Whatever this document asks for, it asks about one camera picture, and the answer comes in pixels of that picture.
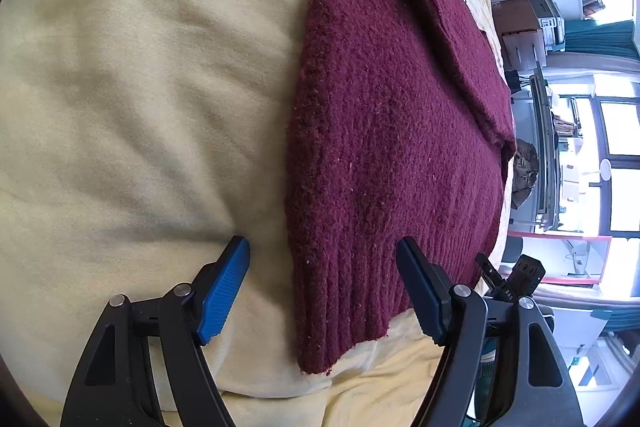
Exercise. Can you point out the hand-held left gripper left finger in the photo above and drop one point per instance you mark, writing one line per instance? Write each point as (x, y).
(225, 292)

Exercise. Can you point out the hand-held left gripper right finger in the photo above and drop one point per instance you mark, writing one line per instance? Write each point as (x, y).
(417, 292)

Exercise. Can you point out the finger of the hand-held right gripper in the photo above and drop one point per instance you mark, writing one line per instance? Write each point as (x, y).
(492, 277)
(527, 274)

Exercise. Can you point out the maroon knitted sweater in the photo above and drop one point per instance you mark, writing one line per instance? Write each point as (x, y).
(400, 132)

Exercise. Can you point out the red framed rack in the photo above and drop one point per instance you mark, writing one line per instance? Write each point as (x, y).
(560, 279)

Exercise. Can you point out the olive jacket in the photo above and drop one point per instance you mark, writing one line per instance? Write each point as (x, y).
(525, 172)

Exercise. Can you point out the teal curtain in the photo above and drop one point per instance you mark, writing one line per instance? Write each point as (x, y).
(622, 322)
(605, 37)

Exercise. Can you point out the grey desk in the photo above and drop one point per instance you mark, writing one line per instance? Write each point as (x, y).
(545, 147)

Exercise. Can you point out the white round lamp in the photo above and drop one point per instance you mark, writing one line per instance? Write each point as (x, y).
(605, 169)

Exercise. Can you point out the window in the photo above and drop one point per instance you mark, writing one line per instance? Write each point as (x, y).
(622, 127)

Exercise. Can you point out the black bag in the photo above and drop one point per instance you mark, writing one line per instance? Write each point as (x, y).
(512, 79)

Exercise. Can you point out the yellow printed bed sheet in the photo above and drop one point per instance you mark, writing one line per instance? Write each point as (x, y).
(125, 82)

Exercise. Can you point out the wooden dresser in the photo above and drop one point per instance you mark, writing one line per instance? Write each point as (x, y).
(520, 32)

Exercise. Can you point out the grey printer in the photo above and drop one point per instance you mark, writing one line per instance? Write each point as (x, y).
(549, 24)

